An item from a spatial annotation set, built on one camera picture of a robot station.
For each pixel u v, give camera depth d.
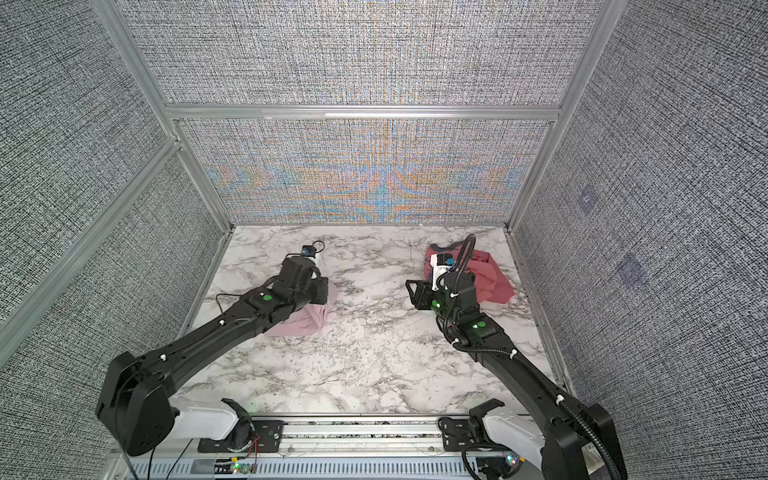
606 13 0.70
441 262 0.70
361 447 0.73
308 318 0.89
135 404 0.40
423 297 0.70
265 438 0.73
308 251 0.73
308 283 0.65
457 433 0.74
